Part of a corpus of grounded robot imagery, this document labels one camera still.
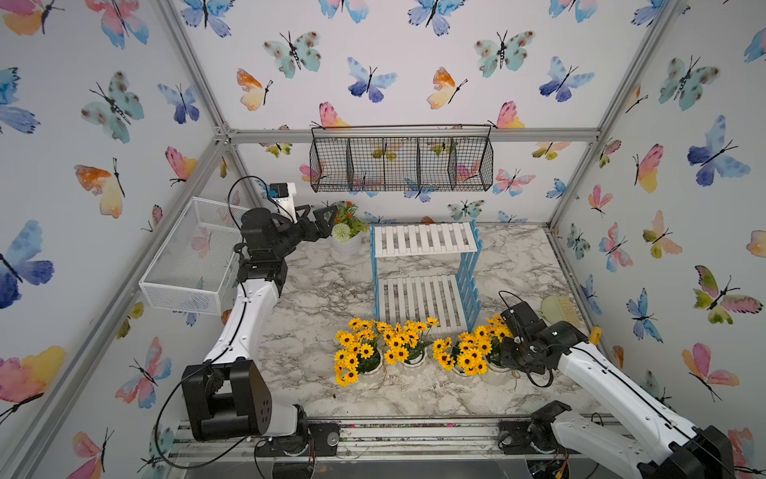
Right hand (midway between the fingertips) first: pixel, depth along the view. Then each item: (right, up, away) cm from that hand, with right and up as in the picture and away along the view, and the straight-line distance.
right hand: (510, 357), depth 79 cm
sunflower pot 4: (-27, +5, -4) cm, 28 cm away
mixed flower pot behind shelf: (-46, +33, +19) cm, 60 cm away
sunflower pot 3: (-4, -3, -2) cm, 6 cm away
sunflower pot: (-14, +2, -9) cm, 16 cm away
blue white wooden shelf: (-19, +21, +28) cm, 40 cm away
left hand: (-48, +40, -4) cm, 62 cm away
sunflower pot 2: (-39, +4, -7) cm, 40 cm away
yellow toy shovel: (+29, +3, +10) cm, 31 cm away
